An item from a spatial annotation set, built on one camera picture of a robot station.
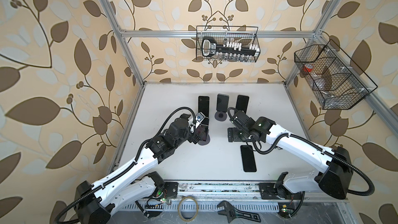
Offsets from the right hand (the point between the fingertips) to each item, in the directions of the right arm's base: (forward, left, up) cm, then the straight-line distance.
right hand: (236, 138), depth 79 cm
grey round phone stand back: (+23, +5, -14) cm, 27 cm away
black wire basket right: (+16, -48, +22) cm, 55 cm away
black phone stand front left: (+2, +16, -10) cm, 19 cm away
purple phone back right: (+23, -8, -1) cm, 24 cm away
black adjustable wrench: (-30, +5, -11) cm, 33 cm away
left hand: (+5, +20, +9) cm, 22 cm away
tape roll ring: (-29, +28, -10) cm, 42 cm away
